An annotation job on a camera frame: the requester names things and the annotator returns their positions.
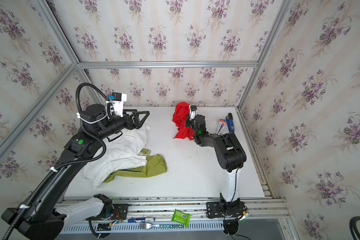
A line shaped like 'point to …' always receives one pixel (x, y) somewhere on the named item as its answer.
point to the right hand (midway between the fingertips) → (186, 113)
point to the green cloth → (156, 164)
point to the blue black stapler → (229, 119)
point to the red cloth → (182, 111)
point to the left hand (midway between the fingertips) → (142, 109)
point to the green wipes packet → (180, 217)
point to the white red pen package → (221, 126)
